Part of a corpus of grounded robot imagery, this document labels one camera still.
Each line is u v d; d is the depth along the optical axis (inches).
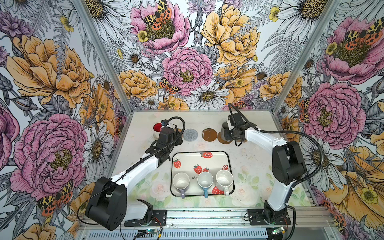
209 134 42.1
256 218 28.9
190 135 41.7
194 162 37.4
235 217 30.0
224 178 33.7
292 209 26.2
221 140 39.9
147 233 28.3
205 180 33.2
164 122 29.6
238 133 27.9
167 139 25.6
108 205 16.2
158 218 28.9
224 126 37.7
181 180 32.9
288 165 19.6
